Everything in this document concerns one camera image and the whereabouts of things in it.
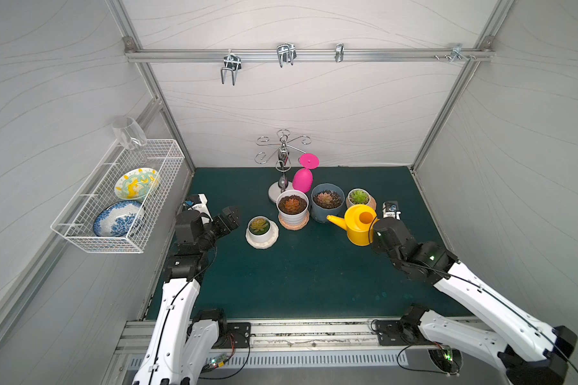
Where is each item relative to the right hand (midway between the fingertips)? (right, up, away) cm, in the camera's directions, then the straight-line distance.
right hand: (385, 227), depth 74 cm
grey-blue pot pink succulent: (-15, +7, +22) cm, 28 cm away
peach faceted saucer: (+3, +6, +22) cm, 23 cm away
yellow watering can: (-10, +2, -5) cm, 11 cm away
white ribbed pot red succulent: (-29, +5, +20) cm, 35 cm away
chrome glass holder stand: (-33, +22, +19) cm, 43 cm away
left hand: (-49, +4, +1) cm, 49 cm away
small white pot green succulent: (-2, +9, +23) cm, 25 cm away
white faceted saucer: (-41, -11, +19) cm, 46 cm away
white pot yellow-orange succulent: (-42, -4, +17) cm, 45 cm away
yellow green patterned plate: (-75, +13, -4) cm, 77 cm away
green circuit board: (-51, -39, -5) cm, 64 cm away
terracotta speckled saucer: (-28, -4, +24) cm, 38 cm away
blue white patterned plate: (-76, +4, -11) cm, 77 cm away
